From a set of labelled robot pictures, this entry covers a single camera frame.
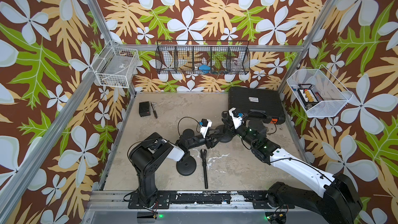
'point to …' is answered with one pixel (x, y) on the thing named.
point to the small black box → (144, 109)
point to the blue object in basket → (204, 68)
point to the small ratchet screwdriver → (154, 111)
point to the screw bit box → (307, 95)
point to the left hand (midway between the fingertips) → (221, 132)
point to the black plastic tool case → (257, 103)
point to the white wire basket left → (115, 66)
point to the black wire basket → (185, 57)
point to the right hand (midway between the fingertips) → (223, 117)
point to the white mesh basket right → (335, 94)
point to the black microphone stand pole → (226, 118)
